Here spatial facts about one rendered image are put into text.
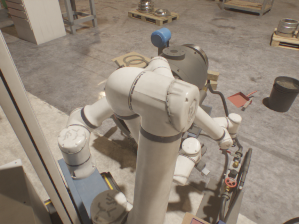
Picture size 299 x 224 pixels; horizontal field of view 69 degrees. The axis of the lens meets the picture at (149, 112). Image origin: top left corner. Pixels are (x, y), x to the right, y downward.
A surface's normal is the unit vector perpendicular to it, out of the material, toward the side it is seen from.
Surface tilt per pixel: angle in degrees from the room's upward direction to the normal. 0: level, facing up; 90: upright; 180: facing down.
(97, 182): 0
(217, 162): 0
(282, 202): 0
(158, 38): 90
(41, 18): 90
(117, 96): 85
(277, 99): 93
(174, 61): 12
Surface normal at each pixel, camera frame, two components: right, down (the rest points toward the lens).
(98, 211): -0.17, -0.75
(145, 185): -0.48, 0.40
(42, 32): 0.81, 0.36
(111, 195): -0.07, -0.87
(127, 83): -0.36, -0.23
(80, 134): 0.12, -0.71
